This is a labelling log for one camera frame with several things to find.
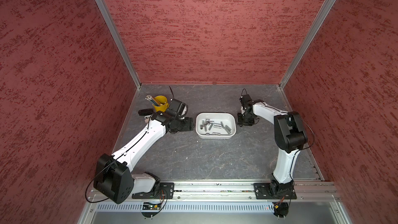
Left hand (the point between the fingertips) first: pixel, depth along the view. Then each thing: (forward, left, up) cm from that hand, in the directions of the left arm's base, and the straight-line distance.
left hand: (187, 129), depth 81 cm
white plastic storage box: (+10, -16, -13) cm, 23 cm away
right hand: (+10, -33, -13) cm, 37 cm away
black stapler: (+18, +30, -10) cm, 36 cm away
